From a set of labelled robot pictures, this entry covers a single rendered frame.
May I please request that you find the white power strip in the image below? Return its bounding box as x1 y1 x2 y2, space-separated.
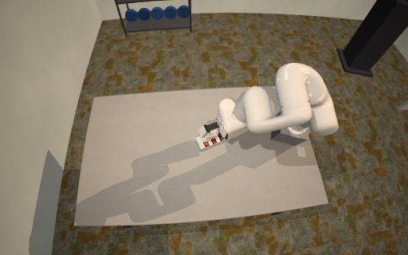
195 129 229 152

